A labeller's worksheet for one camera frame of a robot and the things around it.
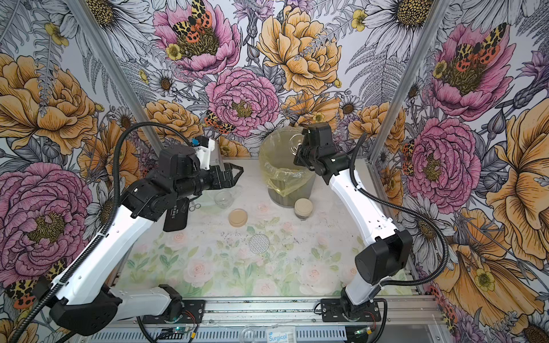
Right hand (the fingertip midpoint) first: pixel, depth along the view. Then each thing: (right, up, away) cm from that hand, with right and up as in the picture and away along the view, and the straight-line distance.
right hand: (294, 141), depth 77 cm
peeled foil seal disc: (-14, -40, +12) cm, 44 cm away
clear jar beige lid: (-32, -23, +25) cm, 47 cm away
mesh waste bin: (+4, -18, +10) cm, 21 cm away
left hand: (-20, -13, -11) cm, 26 cm away
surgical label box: (-5, -63, -7) cm, 64 cm away
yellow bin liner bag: (-6, -2, +18) cm, 19 cm away
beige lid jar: (+5, -26, +17) cm, 32 cm away
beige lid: (-25, -31, +22) cm, 45 cm away
